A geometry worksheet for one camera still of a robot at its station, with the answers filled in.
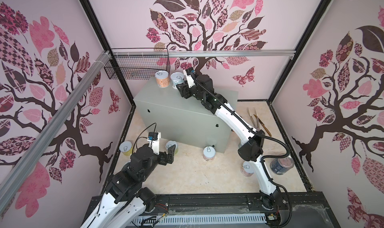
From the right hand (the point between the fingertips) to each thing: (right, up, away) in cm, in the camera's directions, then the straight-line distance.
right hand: (182, 80), depth 78 cm
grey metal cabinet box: (-9, -16, -2) cm, 19 cm away
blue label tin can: (+52, -46, -1) cm, 69 cm away
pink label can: (+15, -42, +8) cm, 45 cm away
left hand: (-7, -34, -9) cm, 36 cm away
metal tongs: (+51, -27, +25) cm, 63 cm away
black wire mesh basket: (-31, +15, +17) cm, 38 cm away
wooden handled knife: (+57, -26, +28) cm, 69 cm away
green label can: (-8, -36, +12) cm, 39 cm away
